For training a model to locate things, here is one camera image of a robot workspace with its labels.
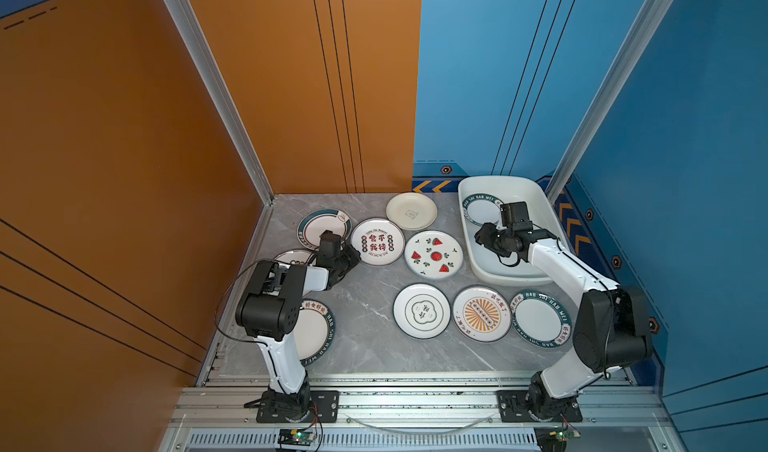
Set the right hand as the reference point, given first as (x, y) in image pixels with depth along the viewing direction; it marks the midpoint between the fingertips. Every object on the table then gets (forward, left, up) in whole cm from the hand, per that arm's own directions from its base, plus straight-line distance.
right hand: (477, 236), depth 92 cm
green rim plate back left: (+16, +57, -11) cm, 60 cm away
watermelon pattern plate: (+2, +12, -12) cm, 17 cm away
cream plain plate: (+22, +20, -12) cm, 32 cm away
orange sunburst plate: (-19, 0, -13) cm, 23 cm away
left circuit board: (-49, +50, -14) cm, 71 cm away
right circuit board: (-50, -11, -15) cm, 53 cm away
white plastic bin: (-8, -1, -4) cm, 9 cm away
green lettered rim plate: (+23, -8, -12) cm, 27 cm away
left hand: (+2, +37, -9) cm, 38 cm away
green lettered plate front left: (-25, +49, -14) cm, 57 cm away
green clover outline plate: (-18, +18, -12) cm, 28 cm away
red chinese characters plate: (+7, +31, -11) cm, 34 cm away
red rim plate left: (-1, +57, -8) cm, 58 cm away
